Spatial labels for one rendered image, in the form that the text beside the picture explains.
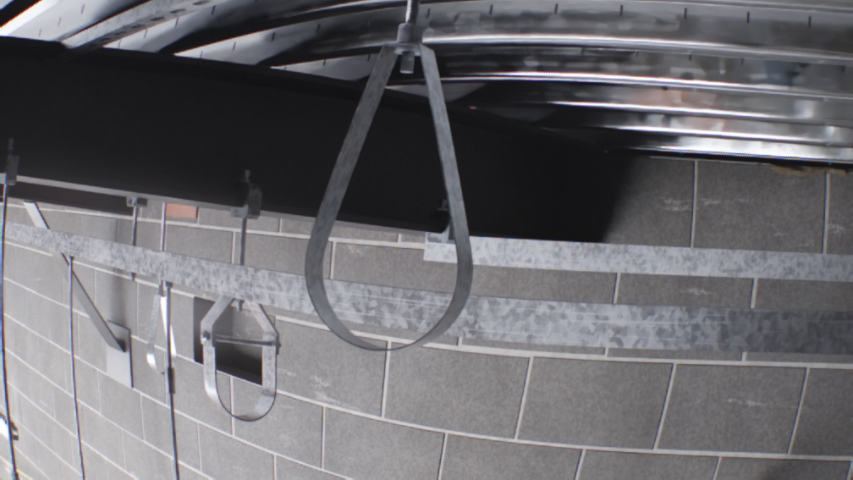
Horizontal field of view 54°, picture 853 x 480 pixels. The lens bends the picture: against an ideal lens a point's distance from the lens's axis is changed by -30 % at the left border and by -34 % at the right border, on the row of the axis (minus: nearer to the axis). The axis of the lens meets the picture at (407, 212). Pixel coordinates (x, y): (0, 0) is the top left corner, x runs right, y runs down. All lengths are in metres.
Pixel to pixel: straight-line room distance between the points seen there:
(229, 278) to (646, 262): 0.61
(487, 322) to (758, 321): 0.36
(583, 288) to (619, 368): 0.21
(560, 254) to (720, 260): 0.35
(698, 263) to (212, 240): 1.84
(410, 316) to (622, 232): 1.04
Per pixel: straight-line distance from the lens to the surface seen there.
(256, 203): 1.61
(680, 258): 1.61
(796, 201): 1.95
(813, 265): 1.47
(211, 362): 1.60
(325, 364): 2.74
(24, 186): 3.46
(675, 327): 0.98
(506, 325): 1.11
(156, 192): 1.52
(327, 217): 0.82
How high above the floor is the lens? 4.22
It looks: 3 degrees up
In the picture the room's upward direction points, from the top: 5 degrees clockwise
